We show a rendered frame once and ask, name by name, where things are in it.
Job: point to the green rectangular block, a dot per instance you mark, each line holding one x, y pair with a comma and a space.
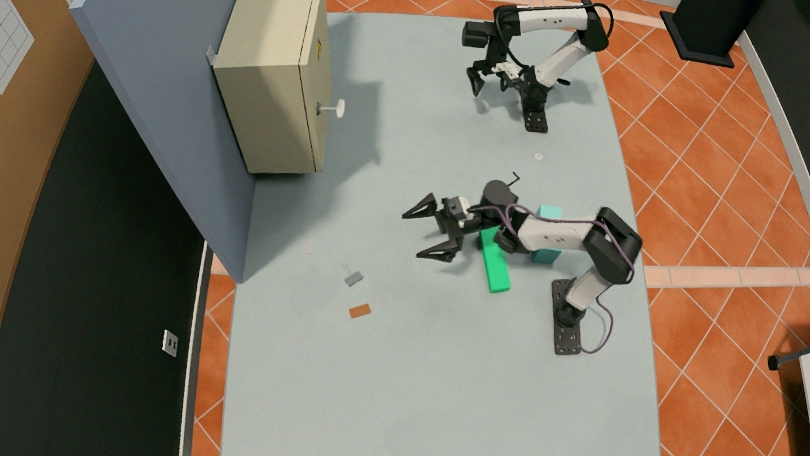
494, 261

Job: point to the orange flat rectangular tile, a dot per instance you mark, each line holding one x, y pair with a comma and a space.
359, 310

